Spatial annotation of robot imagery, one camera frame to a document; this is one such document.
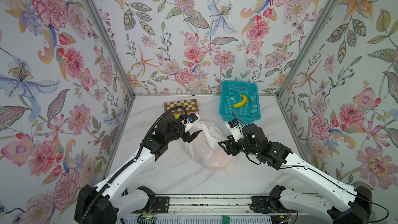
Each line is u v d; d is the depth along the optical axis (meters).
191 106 1.10
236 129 0.64
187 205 0.76
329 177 0.44
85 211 0.36
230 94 1.22
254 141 0.54
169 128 0.58
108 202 0.38
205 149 0.81
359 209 0.38
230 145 0.63
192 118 0.62
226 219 0.70
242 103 1.14
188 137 0.67
